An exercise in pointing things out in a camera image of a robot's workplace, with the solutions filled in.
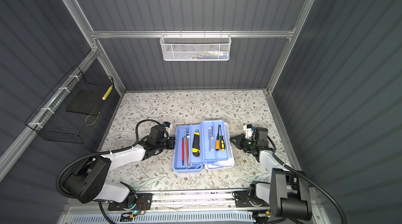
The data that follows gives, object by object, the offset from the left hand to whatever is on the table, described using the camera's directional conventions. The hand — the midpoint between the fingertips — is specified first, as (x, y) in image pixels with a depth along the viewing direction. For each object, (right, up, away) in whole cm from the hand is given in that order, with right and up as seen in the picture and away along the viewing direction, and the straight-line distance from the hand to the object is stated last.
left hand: (178, 140), depth 90 cm
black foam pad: (-43, +23, -14) cm, 51 cm away
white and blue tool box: (+17, 0, -12) cm, 21 cm away
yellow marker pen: (-36, +26, -10) cm, 46 cm away
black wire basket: (-47, +17, -18) cm, 53 cm away
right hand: (+31, +1, -4) cm, 31 cm away
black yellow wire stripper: (+11, 0, -7) cm, 13 cm away
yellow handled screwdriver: (+22, +2, -12) cm, 25 cm away
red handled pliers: (+5, -6, -1) cm, 8 cm away
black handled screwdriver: (+25, +1, -13) cm, 28 cm away
